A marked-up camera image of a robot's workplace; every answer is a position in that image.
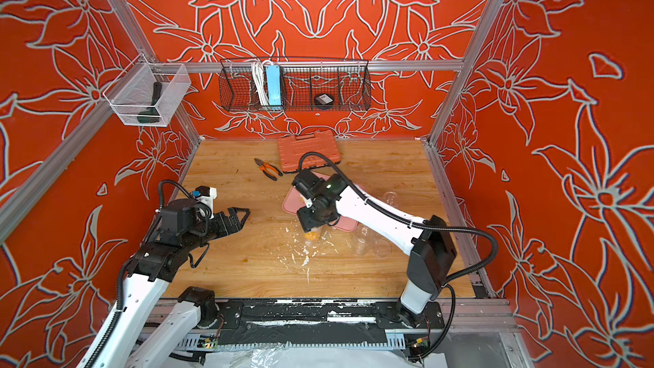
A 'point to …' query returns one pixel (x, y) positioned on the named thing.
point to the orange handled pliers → (265, 166)
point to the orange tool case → (290, 151)
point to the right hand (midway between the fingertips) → (308, 219)
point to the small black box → (324, 101)
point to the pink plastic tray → (294, 201)
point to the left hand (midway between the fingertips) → (239, 213)
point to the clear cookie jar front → (315, 235)
